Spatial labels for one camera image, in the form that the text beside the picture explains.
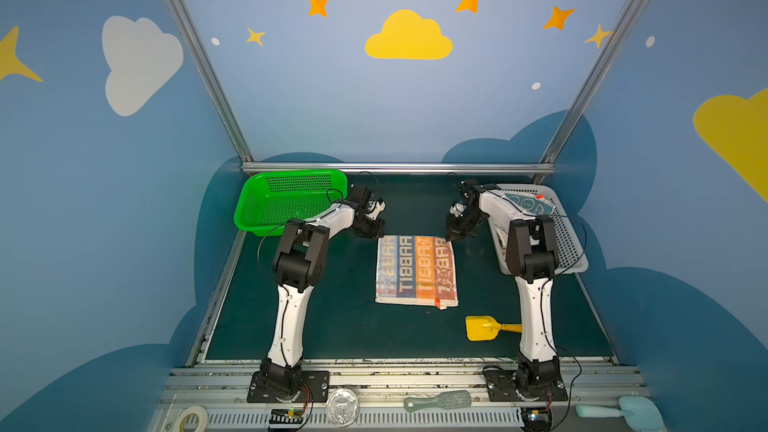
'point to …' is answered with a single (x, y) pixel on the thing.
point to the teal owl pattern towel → (530, 204)
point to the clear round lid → (342, 407)
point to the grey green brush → (440, 399)
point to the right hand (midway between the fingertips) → (449, 235)
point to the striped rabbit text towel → (416, 270)
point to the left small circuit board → (286, 416)
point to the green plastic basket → (269, 200)
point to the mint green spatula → (640, 412)
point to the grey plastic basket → (570, 253)
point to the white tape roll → (203, 418)
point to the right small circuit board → (537, 419)
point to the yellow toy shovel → (487, 328)
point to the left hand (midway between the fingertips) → (380, 232)
